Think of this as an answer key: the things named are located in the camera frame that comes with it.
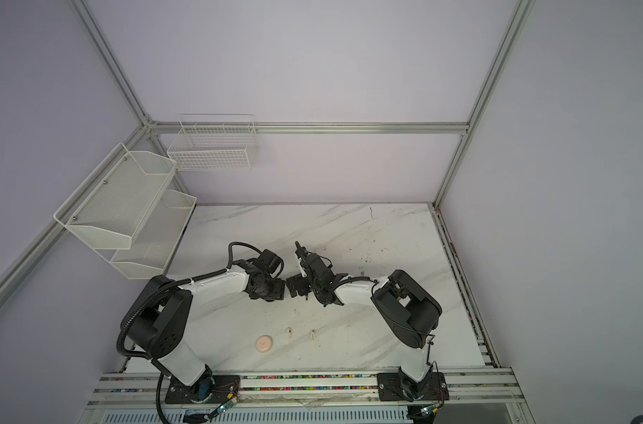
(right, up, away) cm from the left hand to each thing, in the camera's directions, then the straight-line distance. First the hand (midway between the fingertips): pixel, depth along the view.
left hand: (274, 296), depth 92 cm
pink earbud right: (+14, -10, -9) cm, 19 cm away
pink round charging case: (-1, -12, -12) cm, 17 cm away
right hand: (+7, +6, -1) cm, 9 cm away
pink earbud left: (+6, -9, -8) cm, 13 cm away
